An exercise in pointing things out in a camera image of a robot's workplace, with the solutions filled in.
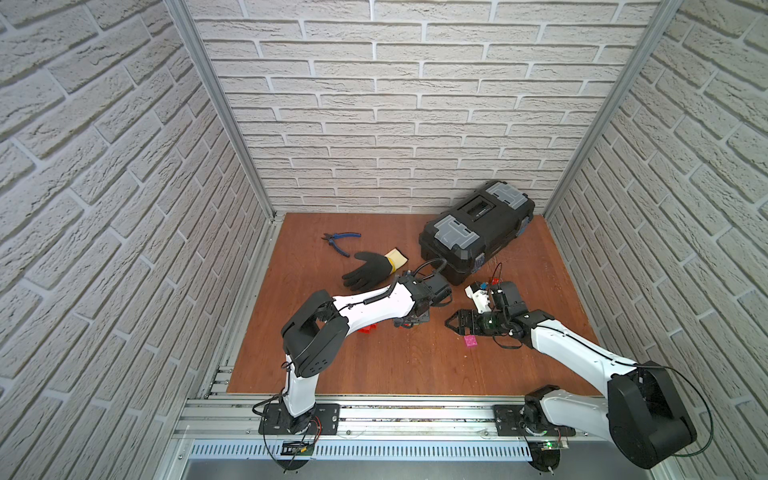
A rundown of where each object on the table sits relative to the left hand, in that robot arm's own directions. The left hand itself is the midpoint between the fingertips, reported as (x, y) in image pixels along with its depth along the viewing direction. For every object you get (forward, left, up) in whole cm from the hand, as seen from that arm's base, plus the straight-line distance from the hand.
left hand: (418, 312), depth 87 cm
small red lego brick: (-17, +13, +28) cm, 36 cm away
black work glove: (+19, +14, -5) cm, 24 cm away
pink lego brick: (-7, -15, -3) cm, 17 cm away
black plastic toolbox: (+26, -22, +12) cm, 36 cm away
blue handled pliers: (+32, +31, -4) cm, 45 cm away
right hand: (-4, -12, 0) cm, 13 cm away
